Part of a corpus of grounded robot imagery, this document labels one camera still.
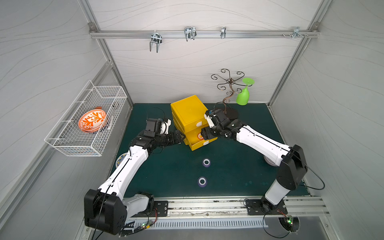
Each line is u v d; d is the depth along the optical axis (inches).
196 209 29.5
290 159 17.4
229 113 46.4
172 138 27.1
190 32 30.1
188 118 33.1
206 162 35.0
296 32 30.1
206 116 29.6
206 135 28.9
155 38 30.8
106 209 14.9
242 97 37.7
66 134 23.3
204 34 31.5
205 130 29.4
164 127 26.1
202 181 32.3
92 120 26.4
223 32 28.8
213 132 28.1
